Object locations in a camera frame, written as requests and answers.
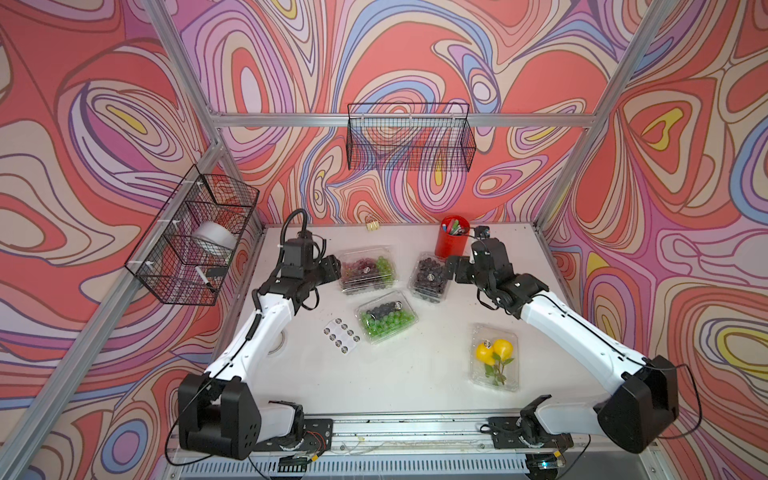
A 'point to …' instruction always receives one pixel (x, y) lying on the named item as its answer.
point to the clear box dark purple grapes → (428, 279)
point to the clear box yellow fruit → (494, 357)
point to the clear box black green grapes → (384, 317)
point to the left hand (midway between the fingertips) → (336, 264)
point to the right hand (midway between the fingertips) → (462, 267)
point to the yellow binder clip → (371, 224)
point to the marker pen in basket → (203, 276)
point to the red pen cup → (454, 231)
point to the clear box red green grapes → (367, 270)
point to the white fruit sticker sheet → (344, 338)
